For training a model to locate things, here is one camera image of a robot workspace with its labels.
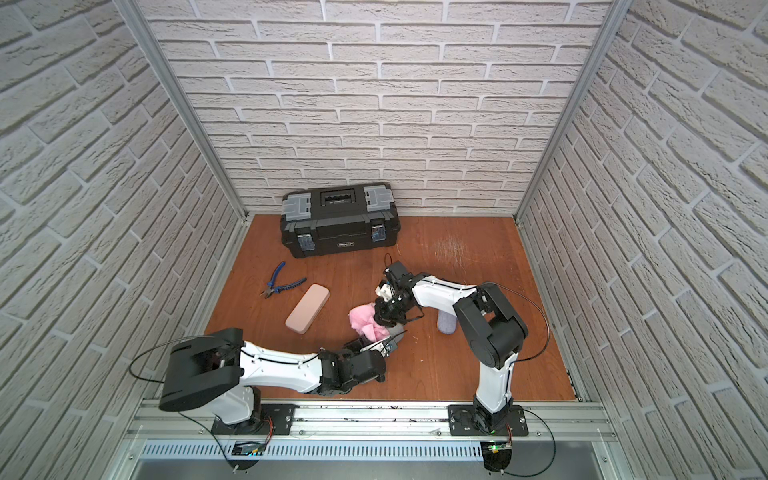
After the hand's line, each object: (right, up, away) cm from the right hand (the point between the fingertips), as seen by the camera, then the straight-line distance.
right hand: (377, 325), depth 88 cm
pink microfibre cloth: (-5, +2, 0) cm, 5 cm away
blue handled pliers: (-35, +9, +9) cm, 37 cm away
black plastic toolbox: (-13, +33, +8) cm, 36 cm away
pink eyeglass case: (-22, +4, +5) cm, 23 cm away
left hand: (-1, -5, -3) cm, 6 cm away
